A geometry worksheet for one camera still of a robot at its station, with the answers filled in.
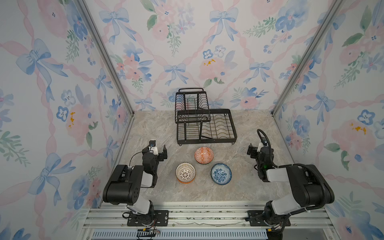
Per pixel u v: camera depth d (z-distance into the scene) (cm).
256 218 73
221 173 86
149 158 70
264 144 79
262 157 73
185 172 87
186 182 84
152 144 78
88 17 72
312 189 45
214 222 74
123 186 45
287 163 95
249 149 88
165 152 86
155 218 73
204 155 93
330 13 71
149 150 77
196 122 89
